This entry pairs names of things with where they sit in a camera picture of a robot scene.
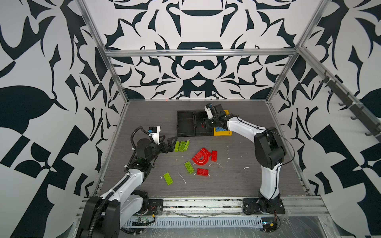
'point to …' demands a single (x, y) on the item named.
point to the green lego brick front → (167, 178)
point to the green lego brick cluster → (181, 146)
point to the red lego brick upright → (214, 156)
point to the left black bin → (185, 123)
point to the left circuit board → (142, 221)
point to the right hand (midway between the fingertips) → (204, 120)
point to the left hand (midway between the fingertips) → (169, 134)
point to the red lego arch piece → (204, 152)
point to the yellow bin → (217, 133)
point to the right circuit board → (269, 224)
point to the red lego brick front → (201, 172)
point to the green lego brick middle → (189, 167)
